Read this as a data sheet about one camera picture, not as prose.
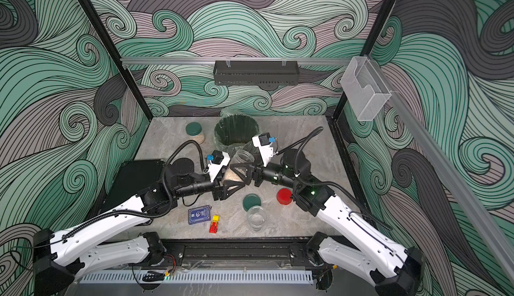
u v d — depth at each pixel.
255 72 0.95
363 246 0.41
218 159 0.54
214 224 0.79
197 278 0.76
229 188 0.57
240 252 0.75
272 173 0.54
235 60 0.93
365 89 0.78
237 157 0.57
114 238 0.46
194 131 1.01
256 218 0.82
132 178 0.87
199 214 0.81
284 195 0.89
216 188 0.55
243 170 0.54
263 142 0.54
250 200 0.87
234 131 0.94
